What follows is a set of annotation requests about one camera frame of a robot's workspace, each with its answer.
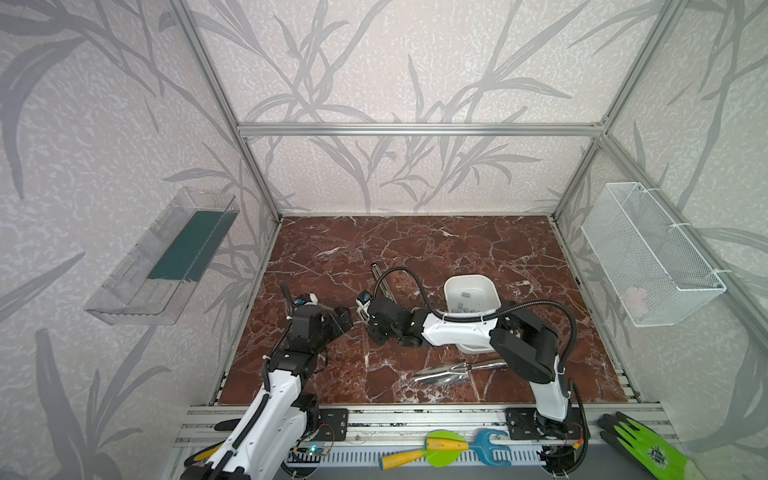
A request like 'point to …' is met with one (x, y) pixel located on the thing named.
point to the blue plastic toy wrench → (485, 447)
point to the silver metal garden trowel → (455, 372)
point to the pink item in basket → (635, 299)
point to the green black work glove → (648, 448)
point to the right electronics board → (559, 459)
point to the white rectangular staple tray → (467, 295)
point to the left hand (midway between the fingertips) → (344, 307)
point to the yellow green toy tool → (441, 448)
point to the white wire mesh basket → (658, 275)
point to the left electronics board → (316, 449)
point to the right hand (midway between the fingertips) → (370, 312)
